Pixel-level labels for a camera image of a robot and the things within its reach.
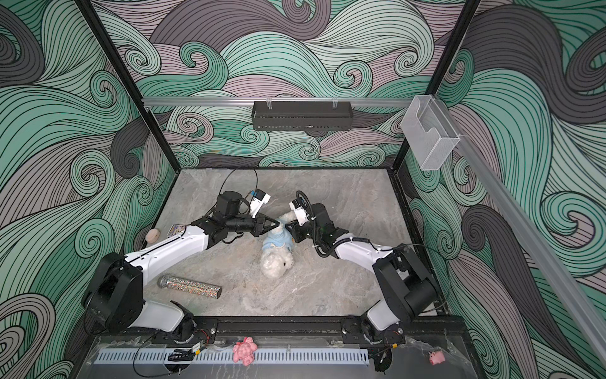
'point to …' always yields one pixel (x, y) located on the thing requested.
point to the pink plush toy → (245, 350)
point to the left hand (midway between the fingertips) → (278, 222)
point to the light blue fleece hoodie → (279, 237)
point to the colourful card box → (175, 230)
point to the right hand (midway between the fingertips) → (289, 224)
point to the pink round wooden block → (152, 235)
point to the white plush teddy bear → (277, 257)
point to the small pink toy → (436, 358)
